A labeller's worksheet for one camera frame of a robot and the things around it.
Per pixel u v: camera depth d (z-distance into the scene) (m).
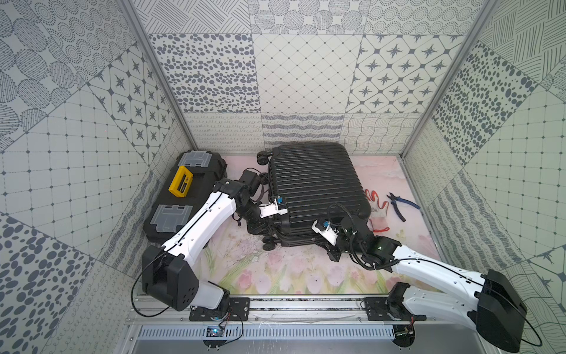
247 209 0.65
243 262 0.85
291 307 0.76
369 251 0.60
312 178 0.82
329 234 0.68
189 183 0.87
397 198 1.02
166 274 0.40
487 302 0.40
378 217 0.98
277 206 0.67
